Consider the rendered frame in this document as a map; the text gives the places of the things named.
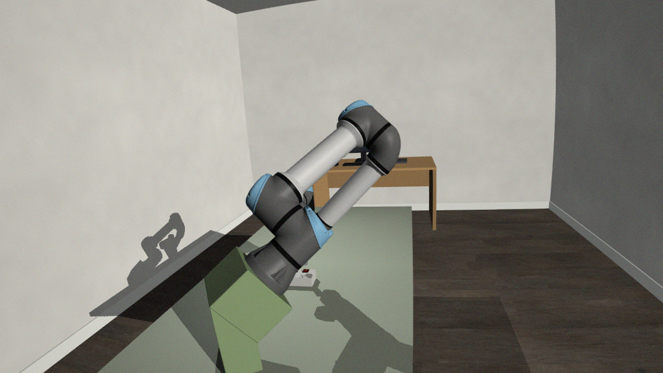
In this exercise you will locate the white power strip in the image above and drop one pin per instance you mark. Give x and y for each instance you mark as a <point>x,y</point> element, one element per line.
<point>304,277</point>

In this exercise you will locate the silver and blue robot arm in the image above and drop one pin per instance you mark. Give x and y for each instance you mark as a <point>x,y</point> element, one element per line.
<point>284,202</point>

